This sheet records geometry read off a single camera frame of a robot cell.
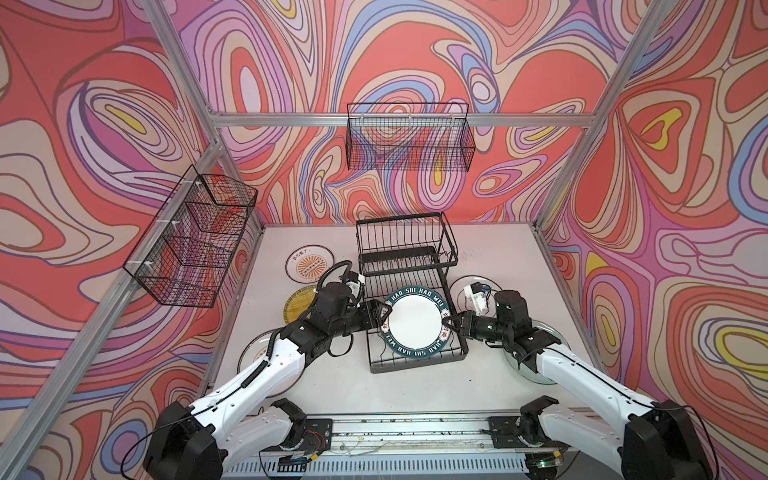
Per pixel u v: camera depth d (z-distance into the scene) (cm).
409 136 96
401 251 108
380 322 68
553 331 88
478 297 75
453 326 77
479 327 70
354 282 70
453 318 78
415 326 80
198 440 39
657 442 39
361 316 69
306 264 108
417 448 73
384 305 72
